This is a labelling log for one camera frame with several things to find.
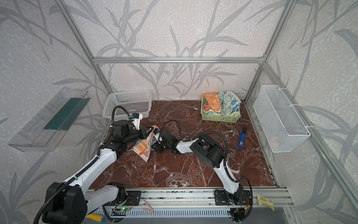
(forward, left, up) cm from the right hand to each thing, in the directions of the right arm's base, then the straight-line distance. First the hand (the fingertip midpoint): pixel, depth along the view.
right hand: (154, 141), depth 94 cm
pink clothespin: (-38, -4, 0) cm, 38 cm away
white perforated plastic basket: (+39, +19, -2) cm, 43 cm away
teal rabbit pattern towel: (+32, -57, +4) cm, 65 cm away
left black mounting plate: (-33, +6, +1) cm, 34 cm away
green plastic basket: (+19, -40, +2) cm, 44 cm away
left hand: (+2, -4, +18) cm, 19 cm away
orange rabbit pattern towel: (+32, -44, +7) cm, 55 cm away
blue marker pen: (+2, -60, +1) cm, 60 cm away
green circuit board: (-38, +9, -1) cm, 39 cm away
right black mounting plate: (-33, -41, 0) cm, 53 cm away
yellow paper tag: (-35, -65, 0) cm, 74 cm away
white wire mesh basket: (-11, -66, +33) cm, 75 cm away
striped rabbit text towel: (-5, +6, +2) cm, 9 cm away
